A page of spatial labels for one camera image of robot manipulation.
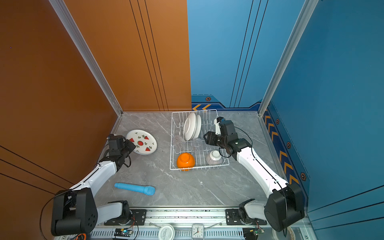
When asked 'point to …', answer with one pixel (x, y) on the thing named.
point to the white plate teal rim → (190, 126)
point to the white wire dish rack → (188, 148)
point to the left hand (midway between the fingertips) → (132, 140)
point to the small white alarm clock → (197, 231)
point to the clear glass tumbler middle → (197, 144)
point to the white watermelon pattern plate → (145, 142)
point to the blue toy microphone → (147, 190)
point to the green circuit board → (123, 232)
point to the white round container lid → (166, 232)
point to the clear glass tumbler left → (178, 141)
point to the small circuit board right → (252, 233)
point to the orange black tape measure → (81, 236)
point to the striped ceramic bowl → (215, 158)
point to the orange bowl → (185, 161)
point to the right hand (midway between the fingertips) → (205, 136)
